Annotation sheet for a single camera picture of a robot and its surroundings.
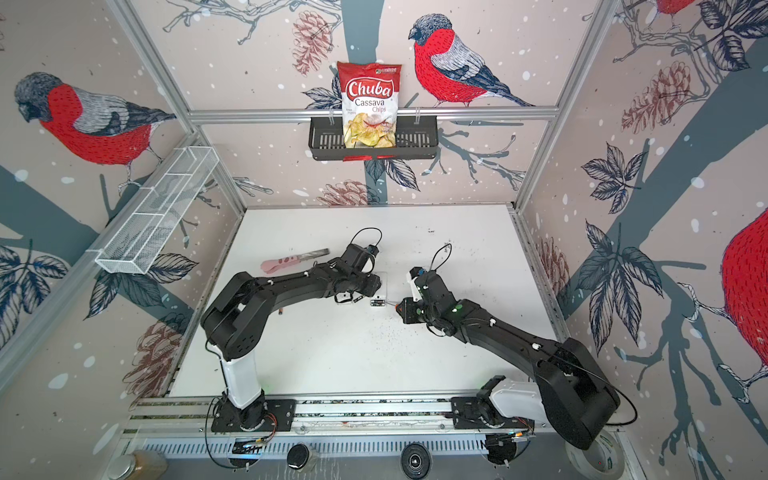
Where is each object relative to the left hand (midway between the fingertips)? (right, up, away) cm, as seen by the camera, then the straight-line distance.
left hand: (376, 282), depth 93 cm
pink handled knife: (-38, +4, +7) cm, 39 cm away
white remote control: (+1, -6, -1) cm, 6 cm away
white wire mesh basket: (-58, +16, -20) cm, 63 cm away
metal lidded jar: (-48, -32, -33) cm, 66 cm away
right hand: (+6, -7, -10) cm, 14 cm away
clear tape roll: (+55, -37, -25) cm, 71 cm away
